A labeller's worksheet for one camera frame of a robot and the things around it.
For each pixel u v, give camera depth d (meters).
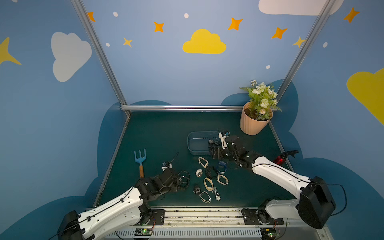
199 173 0.84
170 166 0.75
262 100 0.91
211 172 0.87
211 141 1.05
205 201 0.79
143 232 0.71
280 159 0.86
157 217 0.75
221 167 0.93
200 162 0.93
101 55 0.85
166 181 0.58
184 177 0.82
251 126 1.01
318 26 0.75
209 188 0.82
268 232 0.71
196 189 0.80
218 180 0.86
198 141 1.05
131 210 0.61
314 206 0.41
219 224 0.74
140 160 0.95
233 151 0.64
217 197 0.80
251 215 0.76
